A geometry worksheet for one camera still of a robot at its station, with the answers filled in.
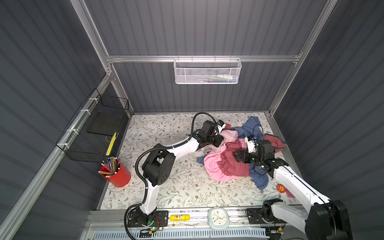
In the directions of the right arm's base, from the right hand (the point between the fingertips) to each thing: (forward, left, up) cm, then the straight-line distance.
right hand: (242, 153), depth 85 cm
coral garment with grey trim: (+11, -26, -6) cm, 29 cm away
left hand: (+10, +10, +2) cm, 14 cm away
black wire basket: (+1, +76, +20) cm, 78 cm away
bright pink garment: (-2, +18, -5) cm, 19 cm away
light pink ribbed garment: (+10, +8, +5) cm, 14 cm away
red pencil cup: (-14, +66, +7) cm, 68 cm away
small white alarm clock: (-31, +16, -7) cm, 36 cm away
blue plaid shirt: (+32, -17, -16) cm, 39 cm away
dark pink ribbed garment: (-4, +8, -4) cm, 10 cm away
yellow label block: (-31, +35, -7) cm, 47 cm away
